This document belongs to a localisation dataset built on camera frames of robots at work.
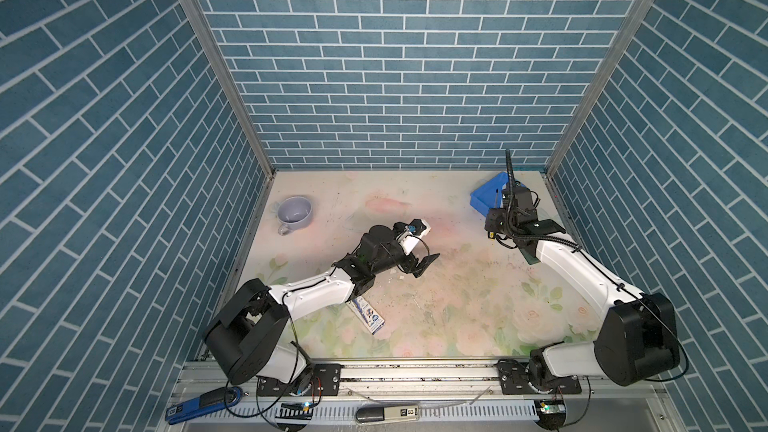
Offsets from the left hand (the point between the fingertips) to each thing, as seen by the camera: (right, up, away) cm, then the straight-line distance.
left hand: (433, 244), depth 80 cm
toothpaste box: (-18, -20, +3) cm, 28 cm away
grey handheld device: (-16, -35, -15) cm, 41 cm away
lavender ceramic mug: (-47, +7, +25) cm, 54 cm away
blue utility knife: (-51, -34, -12) cm, 62 cm away
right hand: (+19, +7, +8) cm, 22 cm away
